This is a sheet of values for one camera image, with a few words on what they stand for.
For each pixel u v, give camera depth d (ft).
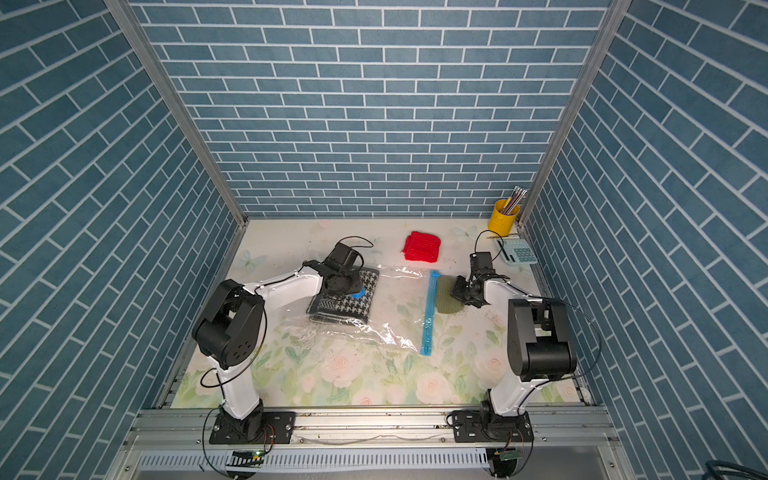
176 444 2.42
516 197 3.55
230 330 1.62
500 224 3.68
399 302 3.18
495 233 3.85
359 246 2.71
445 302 3.05
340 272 2.47
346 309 2.99
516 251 3.57
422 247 3.55
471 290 2.40
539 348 1.54
